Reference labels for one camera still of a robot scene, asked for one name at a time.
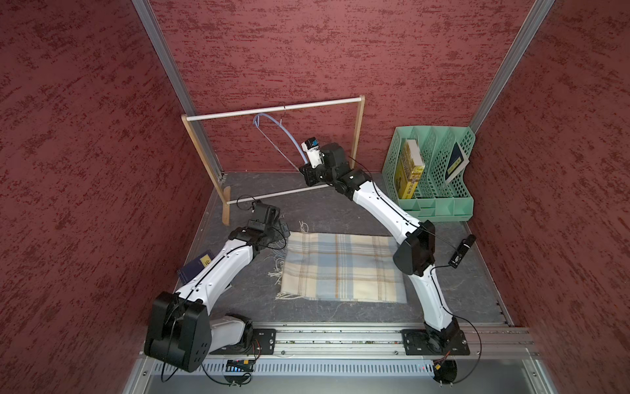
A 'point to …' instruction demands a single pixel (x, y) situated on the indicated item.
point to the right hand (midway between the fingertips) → (302, 170)
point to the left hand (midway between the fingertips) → (273, 234)
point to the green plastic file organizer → (425, 172)
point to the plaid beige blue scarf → (339, 267)
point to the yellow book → (410, 170)
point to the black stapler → (462, 249)
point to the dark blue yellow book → (458, 162)
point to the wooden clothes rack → (226, 201)
